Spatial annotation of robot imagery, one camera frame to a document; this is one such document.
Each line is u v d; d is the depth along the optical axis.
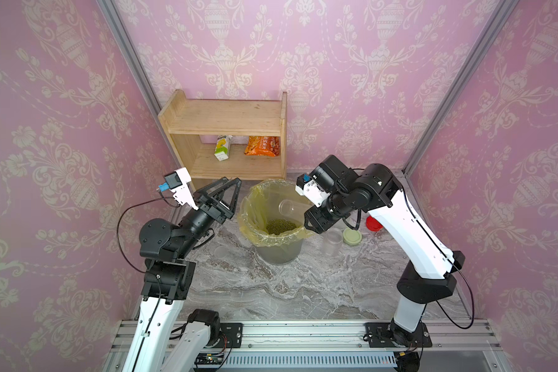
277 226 0.95
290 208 0.74
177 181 0.46
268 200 0.84
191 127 0.76
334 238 0.92
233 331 0.76
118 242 0.47
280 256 0.77
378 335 0.73
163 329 0.41
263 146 0.95
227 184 0.49
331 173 0.46
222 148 0.94
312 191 0.58
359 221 0.48
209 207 0.47
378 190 0.40
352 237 0.96
